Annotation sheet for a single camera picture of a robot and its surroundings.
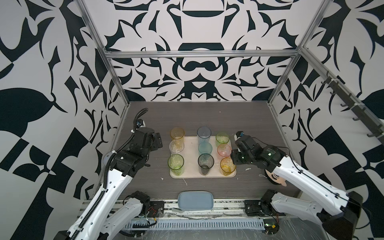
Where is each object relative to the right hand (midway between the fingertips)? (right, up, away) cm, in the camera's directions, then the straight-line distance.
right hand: (232, 153), depth 77 cm
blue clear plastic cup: (-14, +9, +7) cm, 18 cm away
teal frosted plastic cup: (-13, 0, +15) cm, 20 cm away
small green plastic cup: (-2, +5, +18) cm, 18 cm away
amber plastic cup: (-29, +9, +10) cm, 32 cm away
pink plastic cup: (-2, -1, +13) cm, 13 cm away
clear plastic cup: (-30, +1, +11) cm, 32 cm away
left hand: (-42, +10, -4) cm, 44 cm away
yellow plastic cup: (0, -10, +10) cm, 14 cm away
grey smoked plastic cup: (-14, -4, -1) cm, 14 cm away
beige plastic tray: (-21, -12, +11) cm, 27 cm away
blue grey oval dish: (-19, -23, -2) cm, 30 cm away
